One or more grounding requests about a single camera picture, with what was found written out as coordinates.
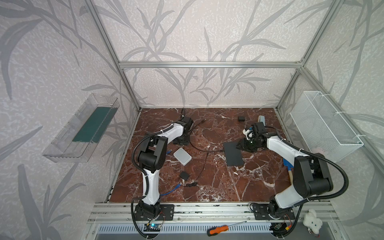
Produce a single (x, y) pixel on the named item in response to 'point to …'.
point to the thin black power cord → (203, 167)
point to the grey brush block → (261, 118)
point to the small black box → (241, 119)
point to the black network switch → (234, 156)
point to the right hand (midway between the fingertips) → (239, 143)
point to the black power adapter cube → (184, 175)
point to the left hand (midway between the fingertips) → (183, 138)
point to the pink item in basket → (316, 150)
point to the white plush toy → (311, 221)
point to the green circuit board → (152, 227)
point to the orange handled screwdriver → (214, 231)
